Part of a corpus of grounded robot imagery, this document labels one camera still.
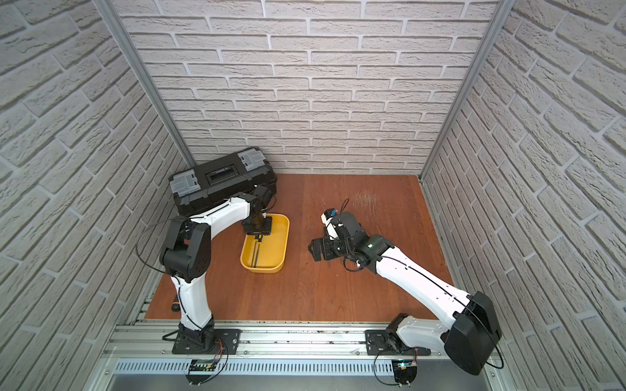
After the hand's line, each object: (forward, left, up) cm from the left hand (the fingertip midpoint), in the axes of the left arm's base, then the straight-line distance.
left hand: (267, 228), depth 96 cm
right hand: (-14, -22, +13) cm, 29 cm away
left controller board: (-46, +15, -6) cm, 49 cm away
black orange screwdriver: (-29, +27, -3) cm, 40 cm away
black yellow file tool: (-3, +4, -3) cm, 6 cm away
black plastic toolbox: (+11, +26, +13) cm, 31 cm away
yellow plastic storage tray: (-9, -3, -1) cm, 9 cm away
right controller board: (-47, -46, -2) cm, 66 cm away
